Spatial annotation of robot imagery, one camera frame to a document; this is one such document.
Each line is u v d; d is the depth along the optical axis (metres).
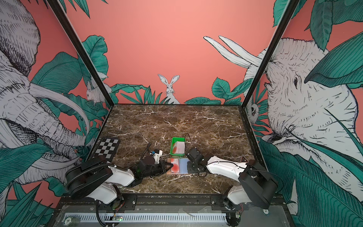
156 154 0.82
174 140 0.96
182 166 0.88
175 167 0.85
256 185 0.43
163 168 0.75
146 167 0.67
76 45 0.83
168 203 0.76
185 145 0.92
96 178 0.45
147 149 0.81
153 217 0.70
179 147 0.91
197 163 0.66
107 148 0.91
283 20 0.74
